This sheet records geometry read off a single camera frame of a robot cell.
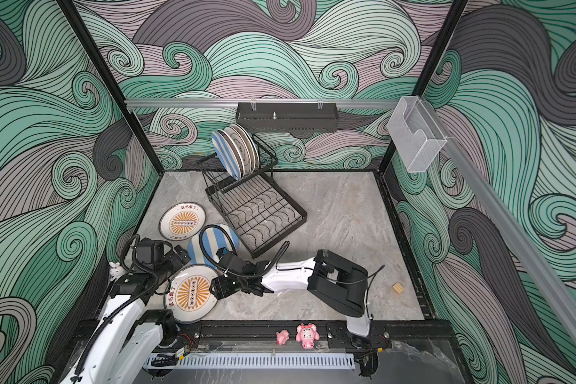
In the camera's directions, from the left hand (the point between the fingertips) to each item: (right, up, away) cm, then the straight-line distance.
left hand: (178, 256), depth 82 cm
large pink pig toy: (+44, -21, -11) cm, 50 cm away
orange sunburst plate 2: (-7, +10, +19) cm, 22 cm away
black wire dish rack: (+25, +15, +22) cm, 37 cm away
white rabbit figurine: (-20, -4, -2) cm, 21 cm away
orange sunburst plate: (+4, -13, -1) cm, 14 cm away
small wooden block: (+77, -11, 0) cm, 78 cm away
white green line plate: (+23, +38, -2) cm, 45 cm away
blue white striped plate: (+14, +7, -17) cm, 23 cm away
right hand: (+14, -10, -3) cm, 18 cm away
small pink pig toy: (+37, -22, -11) cm, 44 cm away
